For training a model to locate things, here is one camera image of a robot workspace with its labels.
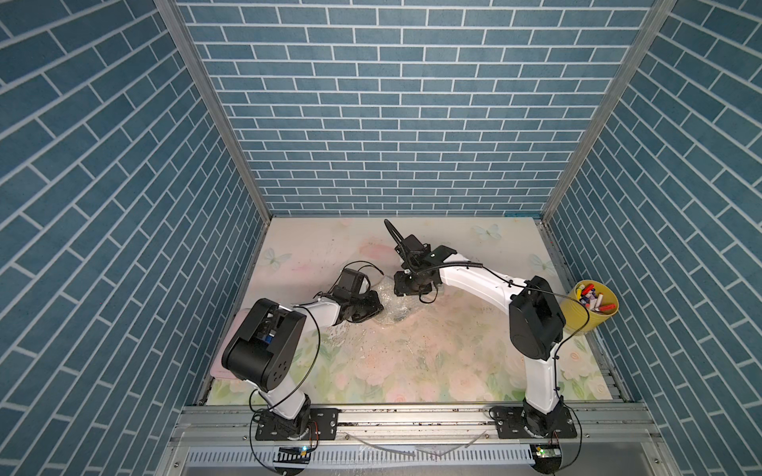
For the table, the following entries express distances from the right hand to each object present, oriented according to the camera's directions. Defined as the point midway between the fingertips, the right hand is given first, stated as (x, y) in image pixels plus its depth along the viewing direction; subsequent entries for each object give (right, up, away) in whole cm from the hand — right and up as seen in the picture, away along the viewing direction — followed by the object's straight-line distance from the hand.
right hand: (401, 290), depth 90 cm
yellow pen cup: (+54, -3, -6) cm, 54 cm away
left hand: (-3, -6, +2) cm, 7 cm away
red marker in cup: (+58, -3, -8) cm, 58 cm away
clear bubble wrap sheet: (-2, -6, 0) cm, 6 cm away
